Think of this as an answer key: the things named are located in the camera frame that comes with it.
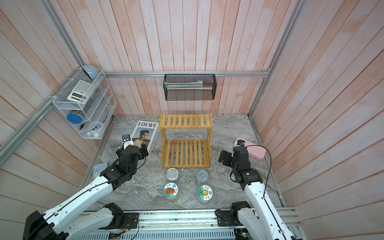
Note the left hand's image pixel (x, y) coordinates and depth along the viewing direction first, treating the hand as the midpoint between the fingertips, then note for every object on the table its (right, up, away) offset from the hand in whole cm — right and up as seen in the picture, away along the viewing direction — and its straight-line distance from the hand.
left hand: (136, 146), depth 80 cm
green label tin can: (+19, -17, +4) cm, 26 cm away
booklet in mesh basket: (+35, +38, +10) cm, 52 cm away
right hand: (+51, -4, +2) cm, 51 cm away
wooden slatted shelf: (+27, +2, +24) cm, 36 cm away
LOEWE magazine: (-2, +7, +25) cm, 26 cm away
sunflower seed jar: (+37, -24, -5) cm, 44 cm away
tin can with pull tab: (+36, -17, 0) cm, 40 cm away
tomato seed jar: (+20, -23, -5) cm, 30 cm away
